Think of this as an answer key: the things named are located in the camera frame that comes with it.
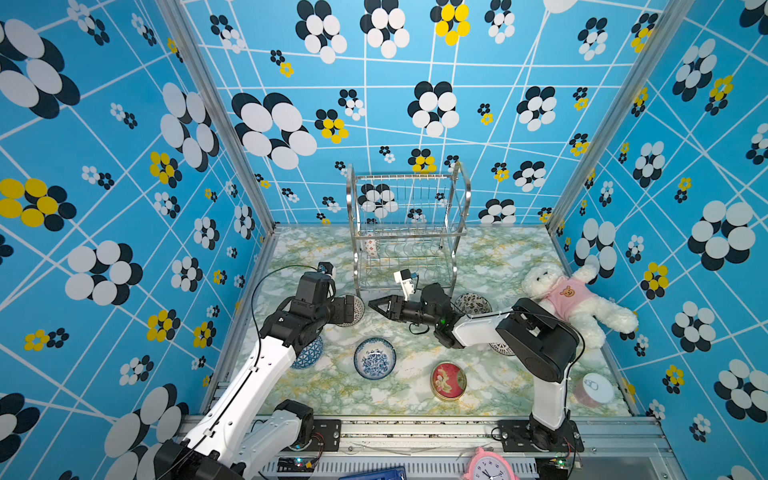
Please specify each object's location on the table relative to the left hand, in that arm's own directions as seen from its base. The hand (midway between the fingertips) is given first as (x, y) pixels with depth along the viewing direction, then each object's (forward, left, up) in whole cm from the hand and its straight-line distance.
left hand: (342, 298), depth 79 cm
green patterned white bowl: (+22, -6, -4) cm, 23 cm away
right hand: (0, -9, -4) cm, 10 cm away
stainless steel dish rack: (+48, -22, -18) cm, 56 cm away
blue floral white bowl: (-10, -8, -17) cm, 22 cm away
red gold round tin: (-17, -29, -14) cm, 36 cm away
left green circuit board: (-35, +10, -20) cm, 42 cm away
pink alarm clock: (-35, -36, -15) cm, 53 cm away
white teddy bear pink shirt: (+6, -68, -8) cm, 68 cm away
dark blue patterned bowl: (-9, +11, -17) cm, 22 cm away
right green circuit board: (-35, -52, -19) cm, 66 cm away
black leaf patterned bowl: (+7, -40, -15) cm, 43 cm away
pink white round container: (-20, -65, -12) cm, 69 cm away
